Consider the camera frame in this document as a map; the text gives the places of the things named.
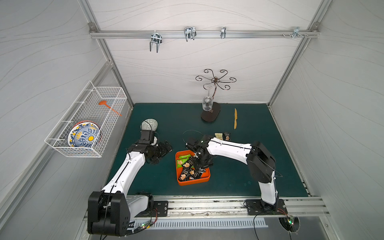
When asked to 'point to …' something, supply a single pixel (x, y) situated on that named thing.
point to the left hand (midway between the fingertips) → (168, 152)
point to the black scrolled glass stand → (212, 115)
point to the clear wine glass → (207, 101)
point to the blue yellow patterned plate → (84, 134)
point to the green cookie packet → (182, 159)
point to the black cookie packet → (226, 136)
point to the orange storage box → (186, 172)
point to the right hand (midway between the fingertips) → (199, 167)
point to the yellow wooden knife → (235, 119)
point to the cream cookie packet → (219, 136)
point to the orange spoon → (104, 102)
